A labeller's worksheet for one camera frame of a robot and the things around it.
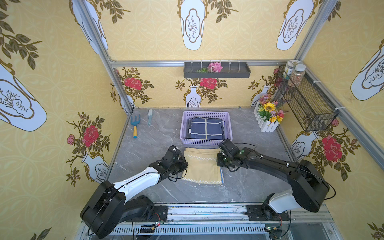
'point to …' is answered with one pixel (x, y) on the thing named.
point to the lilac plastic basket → (224, 115)
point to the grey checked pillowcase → (188, 136)
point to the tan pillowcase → (202, 165)
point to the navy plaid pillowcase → (206, 128)
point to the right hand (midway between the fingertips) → (218, 158)
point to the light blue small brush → (150, 115)
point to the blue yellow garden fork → (134, 124)
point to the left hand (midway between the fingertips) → (184, 161)
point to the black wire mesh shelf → (314, 110)
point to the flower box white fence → (267, 114)
